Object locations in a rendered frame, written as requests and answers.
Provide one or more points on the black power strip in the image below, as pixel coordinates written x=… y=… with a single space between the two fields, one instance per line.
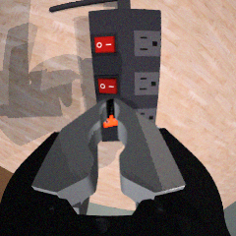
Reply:
x=125 y=51

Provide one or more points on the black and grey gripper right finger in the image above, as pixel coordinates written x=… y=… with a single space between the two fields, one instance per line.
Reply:
x=155 y=165

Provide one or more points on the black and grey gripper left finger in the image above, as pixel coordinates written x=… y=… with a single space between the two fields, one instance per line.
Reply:
x=62 y=167

